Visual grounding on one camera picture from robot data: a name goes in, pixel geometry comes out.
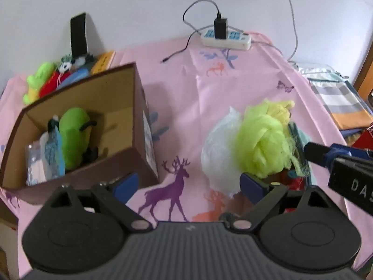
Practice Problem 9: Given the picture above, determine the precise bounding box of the lime green frog plush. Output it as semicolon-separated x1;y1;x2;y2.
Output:
23;61;56;104

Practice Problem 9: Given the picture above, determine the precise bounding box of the black-capped bottle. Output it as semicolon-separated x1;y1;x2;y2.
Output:
47;116;60;133

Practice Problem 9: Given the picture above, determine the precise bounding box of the white power strip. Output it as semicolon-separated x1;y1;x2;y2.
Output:
201;28;252;51

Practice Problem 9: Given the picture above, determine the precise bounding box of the yellow cloth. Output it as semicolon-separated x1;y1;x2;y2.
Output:
266;99;295;129

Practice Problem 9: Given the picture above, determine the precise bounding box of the black charger plug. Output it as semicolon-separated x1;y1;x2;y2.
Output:
214;13;228;40

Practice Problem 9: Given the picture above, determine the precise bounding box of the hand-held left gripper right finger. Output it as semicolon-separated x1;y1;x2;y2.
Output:
231;172;349;234

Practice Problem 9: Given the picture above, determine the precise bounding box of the grey power strip cable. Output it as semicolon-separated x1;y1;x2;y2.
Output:
251;0;298;63

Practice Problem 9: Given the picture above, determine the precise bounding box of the panda plush toy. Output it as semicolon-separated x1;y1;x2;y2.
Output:
57;55;86;73

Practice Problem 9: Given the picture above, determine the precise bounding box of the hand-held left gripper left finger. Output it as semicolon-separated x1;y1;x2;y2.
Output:
44;173;152;231

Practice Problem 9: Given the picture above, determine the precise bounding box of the clear plastic packet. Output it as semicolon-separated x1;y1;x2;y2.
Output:
25;131;48;186

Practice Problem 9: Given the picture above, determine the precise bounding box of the wooden door frame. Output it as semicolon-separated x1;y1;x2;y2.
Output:
354;61;373;105

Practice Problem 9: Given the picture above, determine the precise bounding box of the teal cloth with blue edge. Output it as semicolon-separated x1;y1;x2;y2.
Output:
287;122;315;178

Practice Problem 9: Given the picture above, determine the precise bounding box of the black charger cable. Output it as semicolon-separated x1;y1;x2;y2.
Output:
161;0;222;64

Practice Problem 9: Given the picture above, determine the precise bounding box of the blue plush toy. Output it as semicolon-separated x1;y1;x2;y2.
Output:
57;68;89;89

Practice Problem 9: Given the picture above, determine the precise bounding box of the red plush toy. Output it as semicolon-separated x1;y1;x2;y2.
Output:
39;71;72;98

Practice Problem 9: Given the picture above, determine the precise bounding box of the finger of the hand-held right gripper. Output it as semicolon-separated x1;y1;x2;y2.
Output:
303;142;373;169

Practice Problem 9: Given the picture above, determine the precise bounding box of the white mesh bath pouf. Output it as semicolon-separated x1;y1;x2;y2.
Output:
201;106;248;197

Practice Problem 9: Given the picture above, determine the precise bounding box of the brown cardboard box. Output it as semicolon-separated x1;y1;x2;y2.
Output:
0;62;159;205

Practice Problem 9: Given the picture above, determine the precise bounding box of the cardboard carton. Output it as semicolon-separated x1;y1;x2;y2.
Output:
0;200;19;280

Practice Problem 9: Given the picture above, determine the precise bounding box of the black phone stand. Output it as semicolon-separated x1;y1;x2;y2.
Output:
71;52;95;64

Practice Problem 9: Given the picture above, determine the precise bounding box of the red patterned cloth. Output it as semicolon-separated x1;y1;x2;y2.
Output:
280;169;306;215

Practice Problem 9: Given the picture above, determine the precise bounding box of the black phone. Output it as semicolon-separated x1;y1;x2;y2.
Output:
70;12;88;59

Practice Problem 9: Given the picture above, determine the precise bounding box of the yellow flat box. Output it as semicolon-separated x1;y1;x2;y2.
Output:
90;52;115;75

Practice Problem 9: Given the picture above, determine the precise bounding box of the grey and orange striped cloth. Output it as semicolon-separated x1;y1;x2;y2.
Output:
309;77;373;130

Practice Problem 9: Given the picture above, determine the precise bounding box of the pink deer-print blanket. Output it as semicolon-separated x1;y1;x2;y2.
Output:
0;31;359;280

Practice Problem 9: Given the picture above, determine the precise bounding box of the clear plastic bag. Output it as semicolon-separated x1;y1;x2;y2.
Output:
293;61;350;81

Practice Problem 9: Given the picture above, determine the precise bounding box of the lime green bath pouf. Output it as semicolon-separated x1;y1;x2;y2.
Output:
235;99;295;178

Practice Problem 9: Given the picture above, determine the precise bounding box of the green plush toy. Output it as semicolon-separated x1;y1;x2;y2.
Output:
60;108;99;172

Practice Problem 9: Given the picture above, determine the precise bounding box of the blue scrubbing sponge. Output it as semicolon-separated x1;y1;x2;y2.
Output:
44;119;66;178

